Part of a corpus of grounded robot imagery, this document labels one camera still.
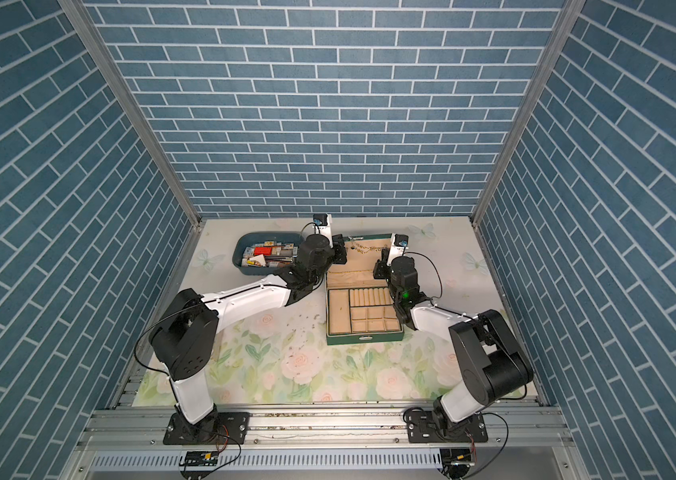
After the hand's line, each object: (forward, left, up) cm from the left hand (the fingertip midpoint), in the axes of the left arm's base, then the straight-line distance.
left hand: (351, 238), depth 87 cm
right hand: (-1, -11, -5) cm, 12 cm away
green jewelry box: (-14, -3, -17) cm, 22 cm away
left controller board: (-51, +37, -25) cm, 67 cm away
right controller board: (-52, -25, -22) cm, 62 cm away
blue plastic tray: (+12, +24, -19) cm, 33 cm away
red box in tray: (+11, +32, -19) cm, 39 cm away
